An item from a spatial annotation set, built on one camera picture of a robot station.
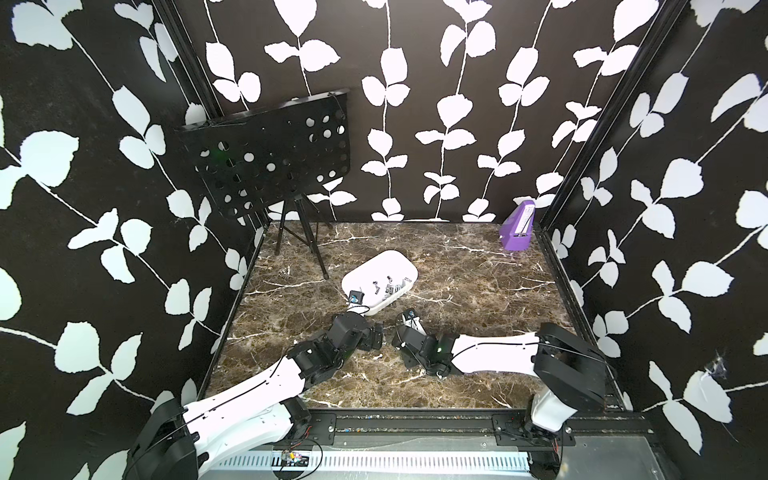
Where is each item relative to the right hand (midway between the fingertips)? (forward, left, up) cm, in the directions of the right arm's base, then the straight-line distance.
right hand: (404, 342), depth 87 cm
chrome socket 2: (+19, +2, 0) cm, 19 cm away
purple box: (+41, -42, +6) cm, 59 cm away
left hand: (+3, +9, +11) cm, 14 cm away
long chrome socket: (+23, +5, -1) cm, 23 cm away
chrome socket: (+22, 0, -1) cm, 23 cm away
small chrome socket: (+20, +9, -2) cm, 22 cm away
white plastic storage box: (+24, +8, -1) cm, 25 cm away
